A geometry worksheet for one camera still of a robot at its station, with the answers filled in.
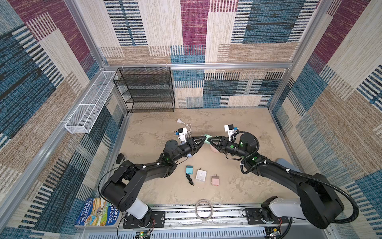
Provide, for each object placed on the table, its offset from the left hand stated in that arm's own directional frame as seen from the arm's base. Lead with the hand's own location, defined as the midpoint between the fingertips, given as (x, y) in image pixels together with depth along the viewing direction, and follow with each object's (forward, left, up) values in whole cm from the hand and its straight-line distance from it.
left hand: (207, 140), depth 76 cm
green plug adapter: (+2, 0, 0) cm, 2 cm away
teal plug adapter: (-6, +9, -21) cm, 24 cm away
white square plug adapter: (-10, +3, -21) cm, 23 cm away
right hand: (0, -1, -2) cm, 3 cm away
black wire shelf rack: (+47, +40, -4) cm, 62 cm away
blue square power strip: (-5, +9, -6) cm, 12 cm away
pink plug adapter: (-12, -5, -22) cm, 25 cm away
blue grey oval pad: (-3, -48, -21) cm, 53 cm away
